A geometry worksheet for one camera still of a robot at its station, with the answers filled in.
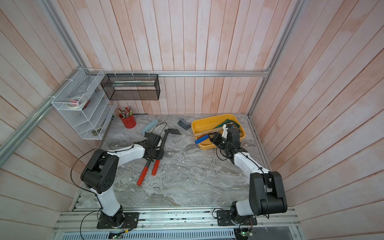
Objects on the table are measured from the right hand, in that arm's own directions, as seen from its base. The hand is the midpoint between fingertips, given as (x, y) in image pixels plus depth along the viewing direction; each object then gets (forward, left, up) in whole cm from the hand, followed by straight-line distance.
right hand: (209, 134), depth 89 cm
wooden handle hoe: (+9, -1, -8) cm, 12 cm away
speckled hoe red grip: (-21, +40, -14) cm, 48 cm away
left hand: (-7, +32, -14) cm, 36 cm away
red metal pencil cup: (+17, +57, -8) cm, 60 cm away
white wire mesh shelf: (-3, +64, +15) cm, 66 cm away
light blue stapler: (+14, +42, -10) cm, 45 cm away
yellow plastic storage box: (+18, +4, -12) cm, 22 cm away
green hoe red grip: (+23, -16, -13) cm, 31 cm away
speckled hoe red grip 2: (-16, +33, -13) cm, 39 cm away
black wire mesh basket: (+33, +54, +11) cm, 64 cm away
